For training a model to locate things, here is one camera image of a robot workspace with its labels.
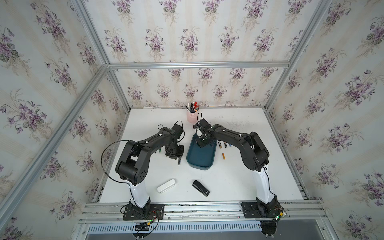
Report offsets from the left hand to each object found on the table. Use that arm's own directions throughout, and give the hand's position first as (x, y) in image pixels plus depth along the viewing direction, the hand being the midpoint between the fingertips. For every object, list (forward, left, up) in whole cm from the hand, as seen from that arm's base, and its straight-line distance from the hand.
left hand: (181, 158), depth 90 cm
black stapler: (-18, -11, +1) cm, 21 cm away
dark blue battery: (-1, +1, -2) cm, 3 cm away
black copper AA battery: (+10, -26, -1) cm, 28 cm away
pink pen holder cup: (+29, -6, +5) cm, 30 cm away
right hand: (+12, -13, -2) cm, 18 cm away
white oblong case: (-17, +9, 0) cm, 20 cm away
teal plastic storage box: (0, -13, +1) cm, 13 cm away
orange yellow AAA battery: (+2, -27, -1) cm, 27 cm away
